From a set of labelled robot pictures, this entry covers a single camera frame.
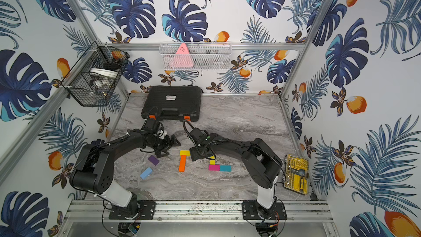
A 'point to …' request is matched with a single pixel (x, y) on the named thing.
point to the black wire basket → (92, 79)
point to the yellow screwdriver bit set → (296, 175)
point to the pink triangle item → (182, 61)
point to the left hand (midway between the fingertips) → (175, 146)
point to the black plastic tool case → (172, 102)
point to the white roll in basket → (108, 73)
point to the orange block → (182, 164)
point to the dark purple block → (153, 160)
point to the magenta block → (214, 167)
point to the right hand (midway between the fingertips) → (198, 154)
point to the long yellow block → (212, 162)
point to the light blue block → (147, 173)
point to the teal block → (226, 168)
